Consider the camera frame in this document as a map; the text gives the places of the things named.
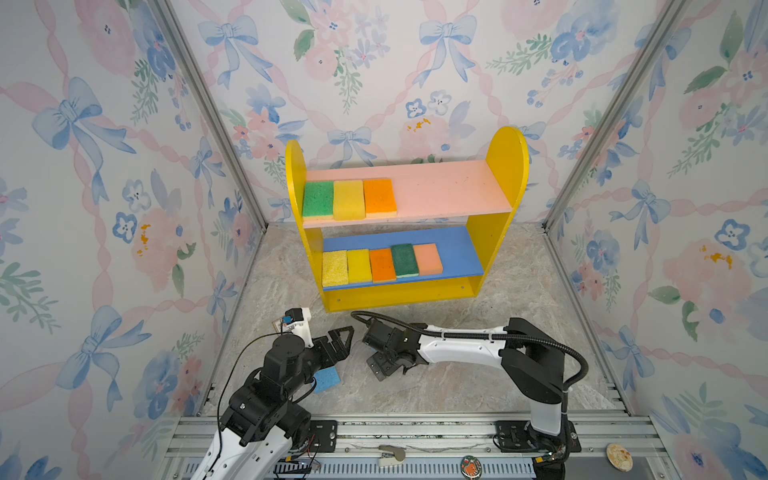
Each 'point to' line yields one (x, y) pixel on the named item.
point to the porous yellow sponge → (335, 268)
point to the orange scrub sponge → (382, 265)
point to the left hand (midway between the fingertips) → (342, 332)
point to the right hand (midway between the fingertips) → (384, 355)
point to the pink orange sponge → (428, 259)
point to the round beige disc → (619, 457)
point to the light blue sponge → (326, 379)
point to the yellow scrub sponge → (359, 266)
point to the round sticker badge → (470, 467)
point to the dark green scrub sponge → (404, 260)
